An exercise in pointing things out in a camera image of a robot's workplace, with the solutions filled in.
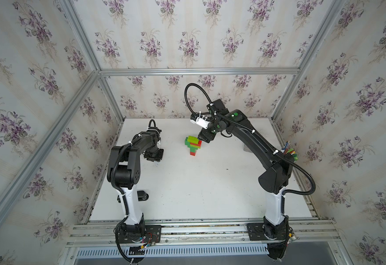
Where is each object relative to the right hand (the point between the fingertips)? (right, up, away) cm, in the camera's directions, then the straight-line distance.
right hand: (205, 130), depth 83 cm
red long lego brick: (-3, -8, +8) cm, 11 cm away
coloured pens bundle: (+45, -11, +6) cm, 47 cm away
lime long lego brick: (-4, -9, +9) cm, 14 cm away
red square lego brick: (-7, -14, +17) cm, 23 cm away
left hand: (-29, -18, +15) cm, 37 cm away
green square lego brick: (-9, -7, +8) cm, 14 cm away
